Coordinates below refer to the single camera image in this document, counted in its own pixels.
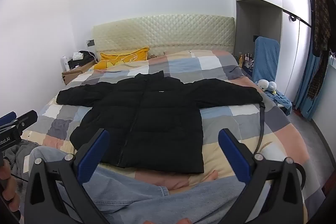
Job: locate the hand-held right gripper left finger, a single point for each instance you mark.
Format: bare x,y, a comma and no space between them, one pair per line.
93,153

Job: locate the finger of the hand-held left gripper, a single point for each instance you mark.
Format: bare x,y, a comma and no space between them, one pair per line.
8,117
26,119

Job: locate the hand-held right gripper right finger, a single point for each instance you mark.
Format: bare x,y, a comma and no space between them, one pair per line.
233,155

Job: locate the black puffer jacket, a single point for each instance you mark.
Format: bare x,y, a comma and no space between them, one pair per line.
157,121

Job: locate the person's left hand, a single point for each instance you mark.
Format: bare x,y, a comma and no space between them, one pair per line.
8,191

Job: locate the grey fluffy blanket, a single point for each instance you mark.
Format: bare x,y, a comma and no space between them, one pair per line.
18,155

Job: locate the white paper tag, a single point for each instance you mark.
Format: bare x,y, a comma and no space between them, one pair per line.
26,163

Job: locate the checkered pastel duvet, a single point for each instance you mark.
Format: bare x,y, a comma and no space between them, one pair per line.
228,119

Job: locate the person's left foot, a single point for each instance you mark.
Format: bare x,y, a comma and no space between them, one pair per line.
191,182

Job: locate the person's foot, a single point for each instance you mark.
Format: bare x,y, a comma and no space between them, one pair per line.
181,221
191,182

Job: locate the person's blue jeans legs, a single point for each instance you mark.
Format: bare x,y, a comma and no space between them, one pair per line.
131,195

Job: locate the white bottle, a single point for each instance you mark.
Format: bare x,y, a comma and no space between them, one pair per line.
63,62

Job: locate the blue crumpled cloth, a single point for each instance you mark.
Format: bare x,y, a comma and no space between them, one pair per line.
282,102

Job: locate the blue and white plush toy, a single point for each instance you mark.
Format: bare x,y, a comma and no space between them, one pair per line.
265,85

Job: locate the black bag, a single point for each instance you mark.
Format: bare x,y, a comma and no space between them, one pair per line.
84,63

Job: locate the white tissue box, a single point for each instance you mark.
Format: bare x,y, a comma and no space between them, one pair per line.
78,56

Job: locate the person's right foot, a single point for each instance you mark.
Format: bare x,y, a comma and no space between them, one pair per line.
181,221

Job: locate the yellow small bottle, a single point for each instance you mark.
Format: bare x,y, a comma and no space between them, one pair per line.
240,59

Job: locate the yellow garment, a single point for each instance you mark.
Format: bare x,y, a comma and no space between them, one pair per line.
118,58

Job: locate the dark cosmetic bottle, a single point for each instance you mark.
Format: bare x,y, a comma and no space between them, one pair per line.
251,59
246,58

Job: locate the blue curtain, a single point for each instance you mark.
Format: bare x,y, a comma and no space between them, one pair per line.
305,87

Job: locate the blue towel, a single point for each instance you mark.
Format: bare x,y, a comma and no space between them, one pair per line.
266,58

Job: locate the cream quilted headboard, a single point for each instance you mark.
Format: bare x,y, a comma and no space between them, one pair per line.
170,29

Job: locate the brown patterned hanging garment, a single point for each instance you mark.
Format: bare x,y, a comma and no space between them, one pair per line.
320,24

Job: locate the grey wall socket panel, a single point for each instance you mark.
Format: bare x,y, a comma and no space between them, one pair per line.
90,43

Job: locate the black clothes rail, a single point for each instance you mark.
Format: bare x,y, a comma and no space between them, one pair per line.
299,19

